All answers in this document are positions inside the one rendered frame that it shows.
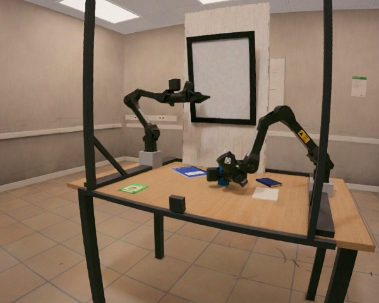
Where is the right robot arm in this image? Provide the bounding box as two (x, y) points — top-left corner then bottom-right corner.
(216, 105), (334, 187)

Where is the white sheet of paper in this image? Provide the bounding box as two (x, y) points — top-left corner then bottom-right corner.
(252, 187), (279, 201)

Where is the blue and white spray bottle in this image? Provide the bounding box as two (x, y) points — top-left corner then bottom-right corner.
(217, 150), (229, 187)

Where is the beige wall panel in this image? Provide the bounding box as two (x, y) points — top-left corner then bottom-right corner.
(183, 3), (270, 167)

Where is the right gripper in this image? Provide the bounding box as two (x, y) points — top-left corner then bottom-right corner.
(207, 167), (248, 182)

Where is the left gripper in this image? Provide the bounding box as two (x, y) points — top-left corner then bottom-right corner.
(177, 90), (210, 104)

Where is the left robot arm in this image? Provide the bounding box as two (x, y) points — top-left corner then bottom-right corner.
(123, 78), (194, 152)

